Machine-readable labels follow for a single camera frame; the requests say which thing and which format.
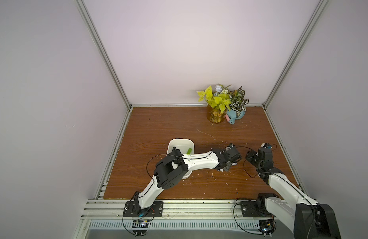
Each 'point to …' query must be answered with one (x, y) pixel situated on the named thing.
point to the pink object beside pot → (227, 118)
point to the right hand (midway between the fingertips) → (251, 150)
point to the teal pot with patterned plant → (238, 103)
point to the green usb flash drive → (189, 151)
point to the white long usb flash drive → (221, 170)
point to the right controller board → (267, 226)
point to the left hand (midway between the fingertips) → (227, 162)
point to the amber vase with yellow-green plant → (218, 102)
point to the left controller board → (139, 227)
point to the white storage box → (183, 145)
